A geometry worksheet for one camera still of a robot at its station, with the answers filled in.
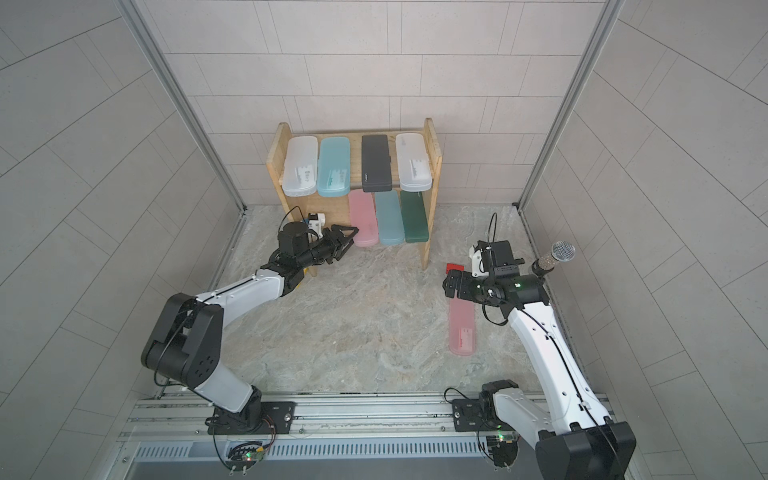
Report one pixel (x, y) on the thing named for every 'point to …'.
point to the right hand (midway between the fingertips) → (457, 284)
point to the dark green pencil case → (415, 217)
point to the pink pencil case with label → (461, 327)
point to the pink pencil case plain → (363, 216)
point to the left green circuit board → (243, 456)
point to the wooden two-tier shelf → (336, 209)
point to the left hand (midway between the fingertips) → (362, 233)
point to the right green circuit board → (504, 448)
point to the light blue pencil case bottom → (390, 218)
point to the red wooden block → (450, 267)
